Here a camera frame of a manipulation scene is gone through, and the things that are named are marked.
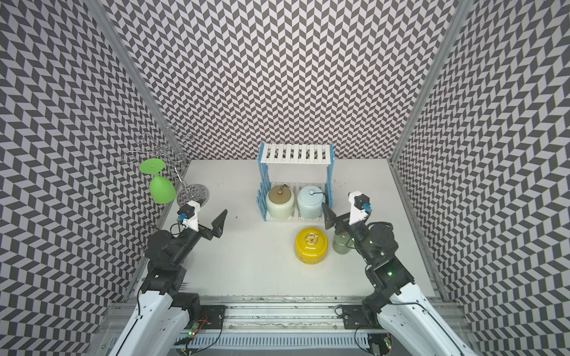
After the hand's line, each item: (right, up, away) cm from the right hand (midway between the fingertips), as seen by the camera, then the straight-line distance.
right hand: (335, 203), depth 69 cm
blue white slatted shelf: (-21, +18, +16) cm, 31 cm away
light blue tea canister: (-7, -2, +20) cm, 21 cm away
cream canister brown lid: (-19, -2, +20) cm, 28 cm away
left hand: (-40, -2, +4) cm, 40 cm away
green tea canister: (+6, -17, +16) cm, 24 cm away
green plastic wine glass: (-61, +3, +10) cm, 62 cm away
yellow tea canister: (-7, -17, +11) cm, 21 cm away
